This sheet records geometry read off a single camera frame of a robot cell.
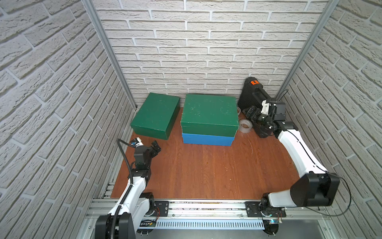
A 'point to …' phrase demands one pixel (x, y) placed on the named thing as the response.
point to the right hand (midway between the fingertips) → (248, 113)
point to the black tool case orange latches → (252, 93)
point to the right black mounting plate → (254, 209)
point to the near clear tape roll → (245, 126)
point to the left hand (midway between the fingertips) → (151, 141)
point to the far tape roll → (238, 110)
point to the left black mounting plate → (161, 208)
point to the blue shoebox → (195, 139)
